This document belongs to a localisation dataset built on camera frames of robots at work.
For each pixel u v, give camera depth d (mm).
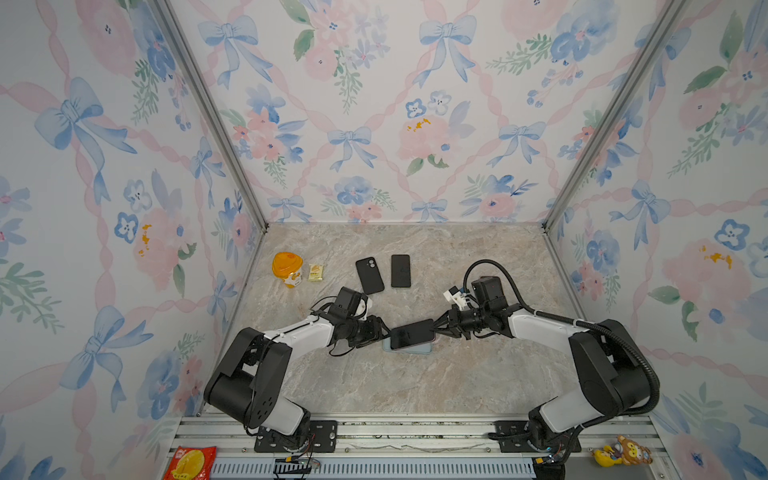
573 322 517
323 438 742
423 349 875
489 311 729
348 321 765
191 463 690
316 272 1040
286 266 950
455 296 855
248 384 434
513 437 718
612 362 502
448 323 792
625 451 701
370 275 1063
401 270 1088
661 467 706
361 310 797
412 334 1010
